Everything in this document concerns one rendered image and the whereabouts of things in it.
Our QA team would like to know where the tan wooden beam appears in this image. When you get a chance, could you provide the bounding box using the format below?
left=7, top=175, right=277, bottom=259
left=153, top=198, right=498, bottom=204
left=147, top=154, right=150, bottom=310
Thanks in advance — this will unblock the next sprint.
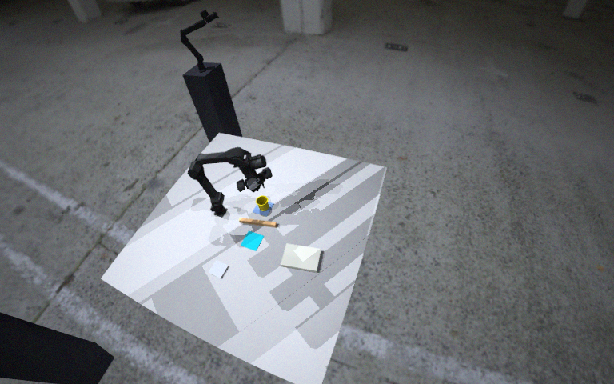
left=238, top=217, right=277, bottom=228

